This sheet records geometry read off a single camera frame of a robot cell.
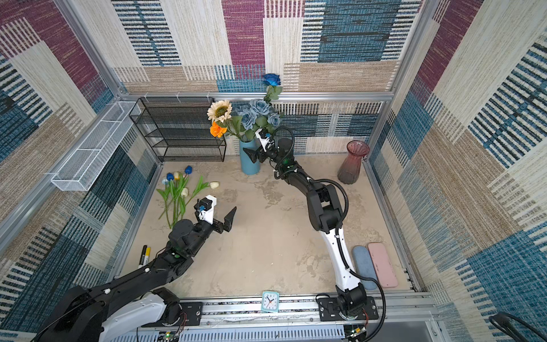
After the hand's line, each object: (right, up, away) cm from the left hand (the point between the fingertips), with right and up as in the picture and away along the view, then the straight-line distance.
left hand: (224, 200), depth 78 cm
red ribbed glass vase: (+53, +13, +22) cm, 59 cm away
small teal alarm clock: (+17, -35, -4) cm, 39 cm away
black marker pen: (-34, -22, +8) cm, 41 cm away
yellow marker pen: (-32, -23, +8) cm, 40 cm away
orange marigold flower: (-5, +27, +9) cm, 29 cm away
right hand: (+8, +24, +18) cm, 31 cm away
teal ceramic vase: (+4, +14, +32) cm, 36 cm away
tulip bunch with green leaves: (-29, 0, +26) cm, 39 cm away
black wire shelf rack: (-30, +33, +32) cm, 55 cm away
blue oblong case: (+52, -25, +3) cm, 57 cm away
